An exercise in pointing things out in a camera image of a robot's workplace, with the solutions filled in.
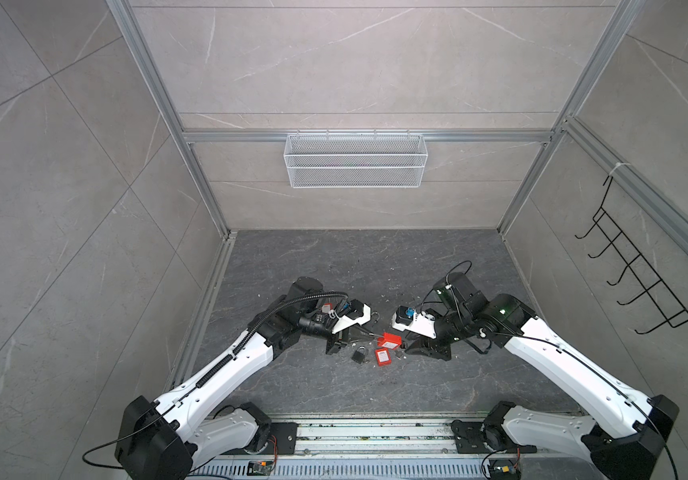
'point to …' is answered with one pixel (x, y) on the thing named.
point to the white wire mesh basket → (356, 161)
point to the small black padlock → (359, 354)
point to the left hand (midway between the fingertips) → (370, 328)
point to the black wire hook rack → (672, 310)
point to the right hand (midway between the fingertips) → (409, 337)
